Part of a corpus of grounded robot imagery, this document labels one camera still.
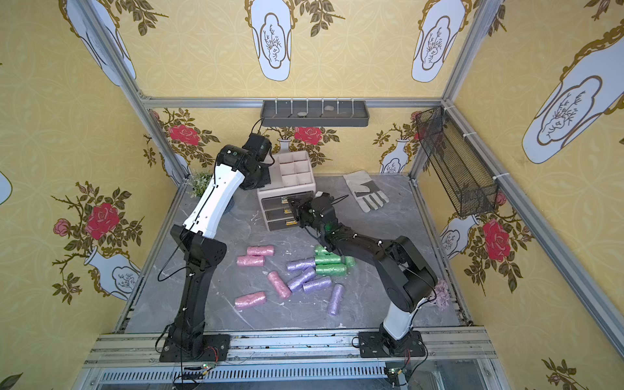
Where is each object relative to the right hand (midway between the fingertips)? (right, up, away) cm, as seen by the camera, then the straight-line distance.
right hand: (282, 205), depth 83 cm
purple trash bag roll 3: (+14, -28, +1) cm, 31 cm away
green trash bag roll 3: (+17, -21, +7) cm, 28 cm away
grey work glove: (+36, +6, +32) cm, 48 cm away
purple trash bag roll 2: (+5, -28, +3) cm, 28 cm away
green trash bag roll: (+24, -21, +7) cm, 33 cm away
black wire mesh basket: (+66, +4, +1) cm, 66 cm away
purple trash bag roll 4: (+18, -33, -3) cm, 37 cm away
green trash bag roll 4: (+17, -23, +5) cm, 29 cm away
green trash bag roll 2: (+14, -19, +9) cm, 25 cm away
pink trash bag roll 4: (-10, -31, -3) cm, 33 cm away
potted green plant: (-34, +8, +10) cm, 36 cm away
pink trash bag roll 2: (-12, -21, +7) cm, 25 cm away
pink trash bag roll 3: (0, -28, +1) cm, 28 cm away
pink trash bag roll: (-9, -18, +9) cm, 22 cm away
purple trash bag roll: (+6, -22, +6) cm, 23 cm away
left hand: (-6, +8, +5) cm, 11 cm away
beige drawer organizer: (+3, +10, +4) cm, 11 cm away
